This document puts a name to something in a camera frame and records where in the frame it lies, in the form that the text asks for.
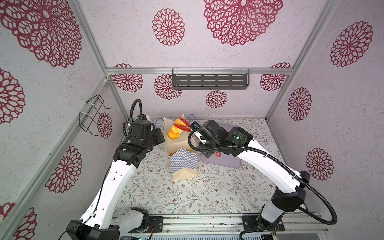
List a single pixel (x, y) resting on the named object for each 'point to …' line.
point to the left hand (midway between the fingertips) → (161, 135)
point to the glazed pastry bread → (174, 132)
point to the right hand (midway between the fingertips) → (203, 140)
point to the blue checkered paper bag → (183, 157)
